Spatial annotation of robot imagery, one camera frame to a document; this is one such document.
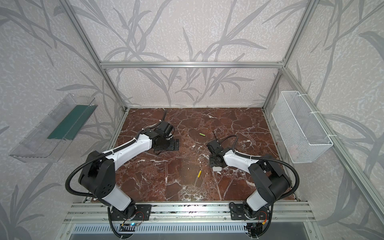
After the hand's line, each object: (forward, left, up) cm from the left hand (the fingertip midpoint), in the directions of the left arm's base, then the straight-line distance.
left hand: (174, 142), depth 89 cm
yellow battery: (-16, -15, -9) cm, 24 cm away
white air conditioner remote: (-13, -26, -8) cm, 30 cm away
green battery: (+12, -17, -10) cm, 23 cm away
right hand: (-5, -25, -9) cm, 27 cm away
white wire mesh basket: (-12, -59, +27) cm, 66 cm away
